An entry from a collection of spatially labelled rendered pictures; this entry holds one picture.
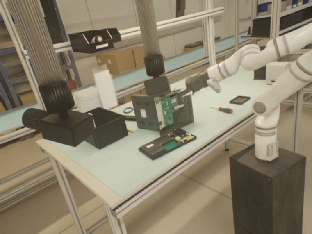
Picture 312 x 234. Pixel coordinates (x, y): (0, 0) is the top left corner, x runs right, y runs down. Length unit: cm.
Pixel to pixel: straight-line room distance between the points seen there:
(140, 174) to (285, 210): 76
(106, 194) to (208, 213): 139
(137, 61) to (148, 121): 365
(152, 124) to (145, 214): 115
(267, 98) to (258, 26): 293
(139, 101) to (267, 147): 67
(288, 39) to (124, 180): 79
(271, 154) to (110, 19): 503
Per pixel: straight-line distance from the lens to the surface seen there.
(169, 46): 692
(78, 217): 194
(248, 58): 103
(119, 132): 136
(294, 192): 144
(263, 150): 130
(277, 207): 138
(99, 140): 130
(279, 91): 114
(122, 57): 476
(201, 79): 111
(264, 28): 401
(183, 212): 229
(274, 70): 188
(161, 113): 127
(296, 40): 103
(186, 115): 139
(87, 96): 158
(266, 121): 125
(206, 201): 237
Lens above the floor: 159
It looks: 23 degrees down
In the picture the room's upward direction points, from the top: 11 degrees counter-clockwise
